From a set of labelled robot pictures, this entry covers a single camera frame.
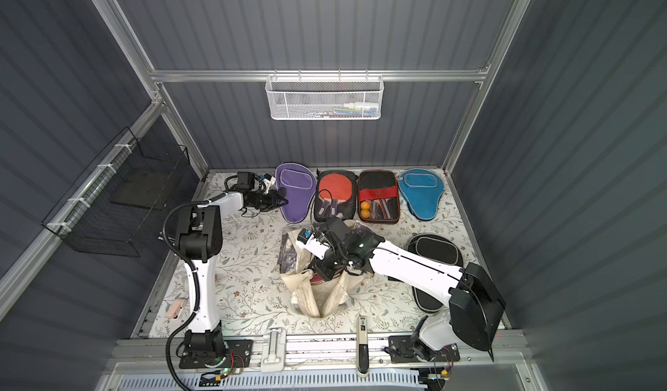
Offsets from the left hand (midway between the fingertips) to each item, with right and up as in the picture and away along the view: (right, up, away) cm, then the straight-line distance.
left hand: (291, 202), depth 105 cm
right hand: (+12, -18, -28) cm, 36 cm away
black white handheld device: (+26, -40, -33) cm, 58 cm away
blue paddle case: (+55, +5, +5) cm, 56 cm away
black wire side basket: (-45, -1, -33) cm, 56 cm away
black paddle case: (+55, -15, -15) cm, 59 cm away
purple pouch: (+3, +8, +6) cm, 10 cm away
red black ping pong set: (+36, +2, +3) cm, 36 cm away
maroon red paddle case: (+13, -21, -33) cm, 41 cm away
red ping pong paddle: (+18, +7, +11) cm, 22 cm away
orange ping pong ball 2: (+30, -5, -3) cm, 31 cm away
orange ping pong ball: (+30, -1, 0) cm, 30 cm away
